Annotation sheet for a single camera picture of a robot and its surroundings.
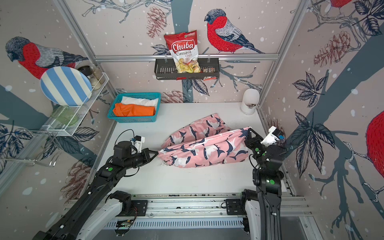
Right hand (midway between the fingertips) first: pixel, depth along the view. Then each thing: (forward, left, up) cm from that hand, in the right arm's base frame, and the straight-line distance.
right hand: (247, 126), depth 70 cm
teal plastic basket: (+38, +89, -20) cm, 99 cm away
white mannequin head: (+42, -16, -21) cm, 50 cm away
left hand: (-7, +44, -13) cm, 47 cm away
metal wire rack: (-15, +93, -5) cm, 94 cm away
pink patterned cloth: (-5, +19, -7) cm, 21 cm away
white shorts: (+38, +66, -22) cm, 79 cm away
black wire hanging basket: (+41, +46, +5) cm, 62 cm away
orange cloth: (+28, +76, -20) cm, 83 cm away
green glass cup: (+1, +88, +6) cm, 89 cm away
